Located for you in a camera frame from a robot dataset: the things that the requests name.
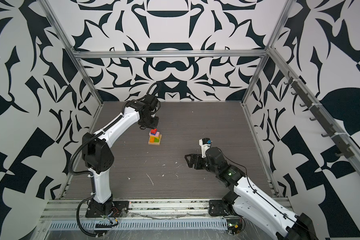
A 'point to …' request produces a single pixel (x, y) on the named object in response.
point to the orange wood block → (151, 139)
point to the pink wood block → (157, 134)
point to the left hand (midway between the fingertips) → (153, 122)
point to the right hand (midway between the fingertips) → (190, 156)
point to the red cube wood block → (153, 131)
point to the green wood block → (156, 140)
